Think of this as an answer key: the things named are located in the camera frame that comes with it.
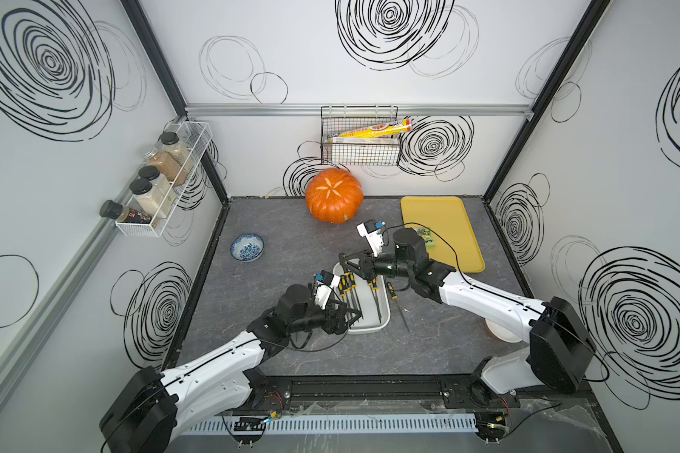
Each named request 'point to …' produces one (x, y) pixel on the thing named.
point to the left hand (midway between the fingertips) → (353, 312)
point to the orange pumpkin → (333, 195)
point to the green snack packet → (428, 237)
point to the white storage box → (369, 296)
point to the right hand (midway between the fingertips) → (343, 263)
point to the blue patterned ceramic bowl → (247, 247)
